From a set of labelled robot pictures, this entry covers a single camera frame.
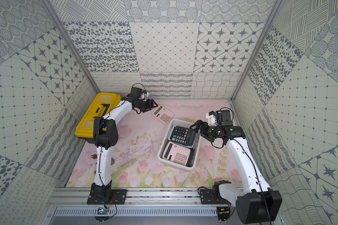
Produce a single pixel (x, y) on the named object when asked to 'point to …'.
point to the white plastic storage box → (165, 129)
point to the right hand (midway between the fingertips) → (196, 132)
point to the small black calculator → (182, 136)
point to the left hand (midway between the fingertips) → (154, 104)
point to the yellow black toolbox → (101, 107)
